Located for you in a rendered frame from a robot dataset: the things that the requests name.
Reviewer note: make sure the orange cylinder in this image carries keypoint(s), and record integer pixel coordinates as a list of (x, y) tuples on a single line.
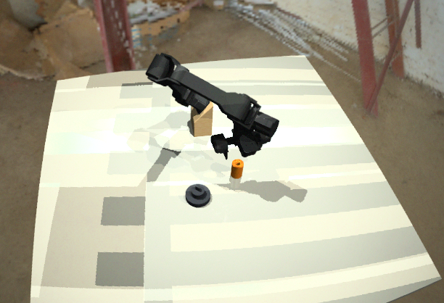
[(237, 169)]

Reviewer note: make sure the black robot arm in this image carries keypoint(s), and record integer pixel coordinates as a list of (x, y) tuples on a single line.
[(189, 89)]

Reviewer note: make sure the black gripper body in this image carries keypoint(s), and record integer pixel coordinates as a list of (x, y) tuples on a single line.
[(220, 143)]

